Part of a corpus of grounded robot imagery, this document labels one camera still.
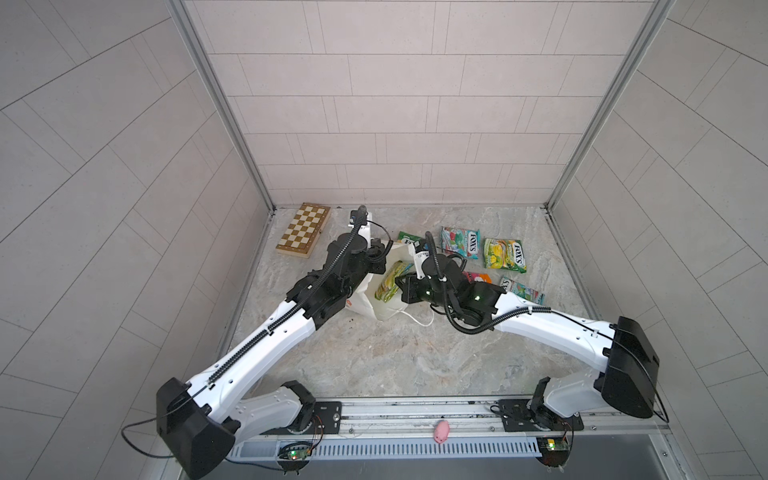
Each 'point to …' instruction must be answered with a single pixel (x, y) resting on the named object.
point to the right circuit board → (555, 450)
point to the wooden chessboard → (303, 232)
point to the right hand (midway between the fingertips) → (392, 284)
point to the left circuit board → (294, 456)
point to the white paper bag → (364, 302)
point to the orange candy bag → (471, 277)
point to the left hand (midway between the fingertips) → (387, 237)
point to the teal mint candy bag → (463, 242)
